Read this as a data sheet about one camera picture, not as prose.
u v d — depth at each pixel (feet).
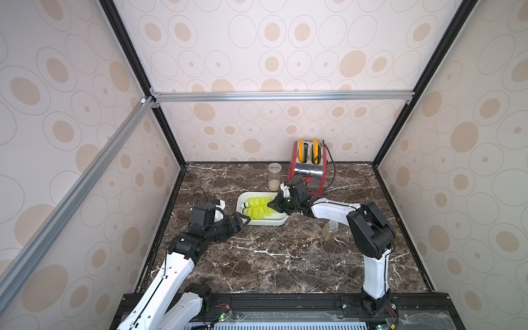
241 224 2.17
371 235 1.69
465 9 2.22
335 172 3.49
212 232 2.01
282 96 3.83
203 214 1.84
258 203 3.21
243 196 3.26
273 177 3.35
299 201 2.50
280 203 2.78
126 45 2.45
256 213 3.10
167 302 1.47
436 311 2.40
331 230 2.75
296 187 2.48
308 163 3.11
